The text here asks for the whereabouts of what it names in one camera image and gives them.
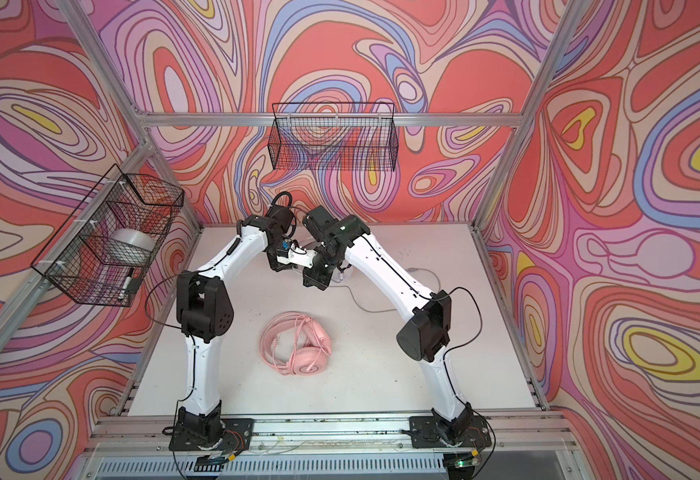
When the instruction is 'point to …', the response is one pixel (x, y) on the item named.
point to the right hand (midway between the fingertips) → (314, 285)
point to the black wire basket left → (107, 248)
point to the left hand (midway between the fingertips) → (303, 261)
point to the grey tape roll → (131, 246)
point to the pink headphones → (309, 360)
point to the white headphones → (343, 272)
